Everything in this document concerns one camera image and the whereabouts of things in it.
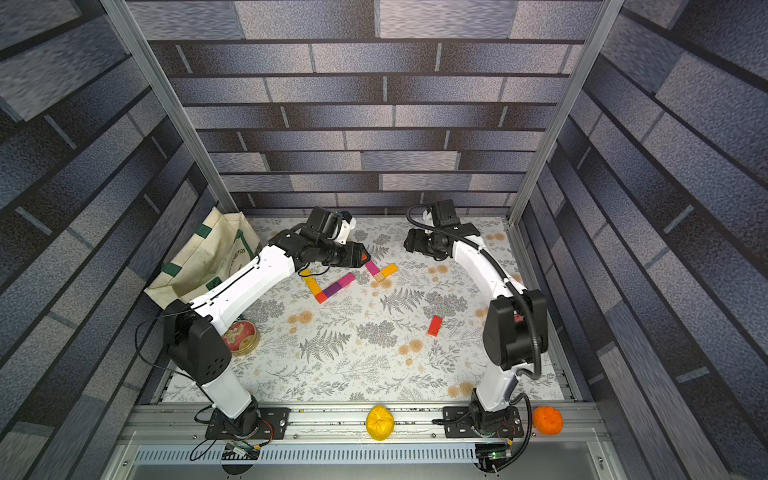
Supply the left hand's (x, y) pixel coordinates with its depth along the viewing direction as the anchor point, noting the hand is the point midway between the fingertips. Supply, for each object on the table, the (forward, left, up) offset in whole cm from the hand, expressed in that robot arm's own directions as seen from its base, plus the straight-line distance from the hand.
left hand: (363, 254), depth 81 cm
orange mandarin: (-37, -46, -17) cm, 61 cm away
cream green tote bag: (+11, +48, -11) cm, 50 cm away
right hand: (+9, -15, -5) cm, 18 cm away
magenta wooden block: (+5, +8, -21) cm, 23 cm away
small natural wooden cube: (+6, -4, -20) cm, 22 cm away
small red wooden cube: (-1, +15, -22) cm, 27 cm away
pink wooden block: (+10, -1, -20) cm, 22 cm away
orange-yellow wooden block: (+3, +19, -22) cm, 29 cm away
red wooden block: (-11, -22, -21) cm, 32 cm away
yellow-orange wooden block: (+9, -7, -21) cm, 24 cm away
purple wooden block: (+2, +13, -22) cm, 26 cm away
